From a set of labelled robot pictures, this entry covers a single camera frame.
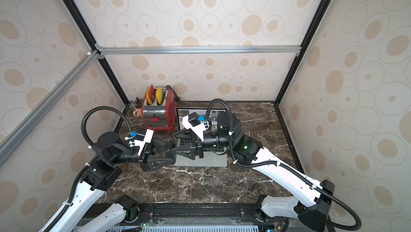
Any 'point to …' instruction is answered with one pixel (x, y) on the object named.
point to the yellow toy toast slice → (160, 95)
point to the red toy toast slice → (151, 93)
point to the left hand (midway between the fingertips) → (173, 158)
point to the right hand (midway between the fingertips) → (173, 149)
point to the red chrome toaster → (162, 117)
